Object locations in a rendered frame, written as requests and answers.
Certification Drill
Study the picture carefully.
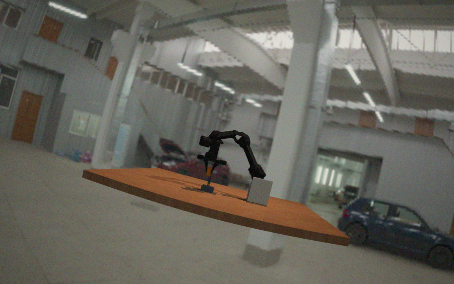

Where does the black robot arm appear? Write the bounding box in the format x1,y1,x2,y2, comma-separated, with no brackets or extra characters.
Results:
199,130,266,179

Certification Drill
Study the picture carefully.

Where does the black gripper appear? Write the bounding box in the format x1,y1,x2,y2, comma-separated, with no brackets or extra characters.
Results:
197,148,227,173

